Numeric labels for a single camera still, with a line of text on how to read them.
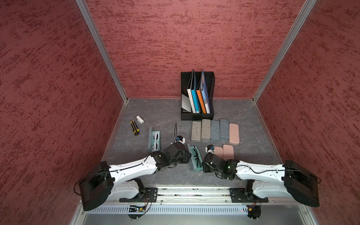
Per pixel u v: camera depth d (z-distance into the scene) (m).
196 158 0.87
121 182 0.46
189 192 0.76
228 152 0.88
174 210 0.77
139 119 1.03
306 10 0.72
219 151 0.88
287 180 0.43
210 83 1.07
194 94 0.88
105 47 0.89
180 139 0.74
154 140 0.92
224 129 0.99
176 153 0.62
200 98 0.90
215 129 0.98
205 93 0.87
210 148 0.76
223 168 0.63
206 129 0.98
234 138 0.97
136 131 1.00
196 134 0.96
